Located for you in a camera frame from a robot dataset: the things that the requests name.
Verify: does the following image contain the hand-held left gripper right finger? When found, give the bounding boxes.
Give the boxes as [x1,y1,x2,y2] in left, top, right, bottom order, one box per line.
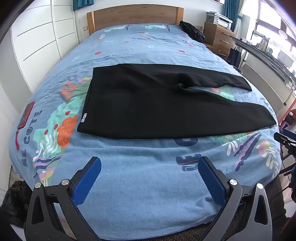
[198,156,273,241]

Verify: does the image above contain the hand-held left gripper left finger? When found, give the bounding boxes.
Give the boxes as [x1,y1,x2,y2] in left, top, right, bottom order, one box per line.
[24,156,102,241]

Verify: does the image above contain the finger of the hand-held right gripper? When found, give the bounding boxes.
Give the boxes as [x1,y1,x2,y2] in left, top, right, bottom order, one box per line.
[281,128,296,139]
[273,132,296,151]

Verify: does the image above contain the black pants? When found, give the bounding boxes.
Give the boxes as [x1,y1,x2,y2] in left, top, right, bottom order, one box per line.
[77,63,277,140]

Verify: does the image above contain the blue printed blanket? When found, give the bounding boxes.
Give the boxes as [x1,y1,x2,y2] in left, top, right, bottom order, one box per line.
[9,23,284,234]

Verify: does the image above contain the brown woven bed base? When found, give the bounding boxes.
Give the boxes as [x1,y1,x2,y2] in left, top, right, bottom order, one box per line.
[159,177,286,241]

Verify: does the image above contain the black jacket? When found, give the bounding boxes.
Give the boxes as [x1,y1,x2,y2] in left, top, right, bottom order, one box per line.
[0,179,35,229]

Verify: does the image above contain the red smartphone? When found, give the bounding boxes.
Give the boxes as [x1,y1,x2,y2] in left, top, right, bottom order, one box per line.
[17,101,35,129]

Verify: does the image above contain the dark tote bag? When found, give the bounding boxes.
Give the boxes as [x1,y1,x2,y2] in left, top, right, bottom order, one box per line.
[228,45,242,67]

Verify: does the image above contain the window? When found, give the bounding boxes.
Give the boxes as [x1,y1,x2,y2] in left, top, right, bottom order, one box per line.
[240,0,296,77]

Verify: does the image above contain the wooden dresser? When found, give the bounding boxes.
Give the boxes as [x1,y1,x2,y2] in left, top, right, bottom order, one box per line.
[203,22,237,62]

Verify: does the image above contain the white printer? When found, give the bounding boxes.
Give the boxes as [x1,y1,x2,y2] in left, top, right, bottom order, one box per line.
[206,13,233,29]

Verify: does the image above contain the teal curtain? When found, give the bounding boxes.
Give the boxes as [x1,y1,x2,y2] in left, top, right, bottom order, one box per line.
[72,0,95,11]
[223,0,243,33]

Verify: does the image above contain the black backpack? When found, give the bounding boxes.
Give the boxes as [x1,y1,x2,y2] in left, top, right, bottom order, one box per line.
[179,21,206,43]

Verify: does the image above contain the white wardrobe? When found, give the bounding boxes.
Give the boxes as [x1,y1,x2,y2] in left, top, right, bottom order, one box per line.
[10,0,80,88]

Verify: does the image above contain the wooden headboard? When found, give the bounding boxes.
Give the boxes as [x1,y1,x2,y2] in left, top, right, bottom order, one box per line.
[86,4,184,36]

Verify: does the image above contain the grey metal rail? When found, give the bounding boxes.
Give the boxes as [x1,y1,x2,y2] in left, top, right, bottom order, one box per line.
[232,36,296,93]

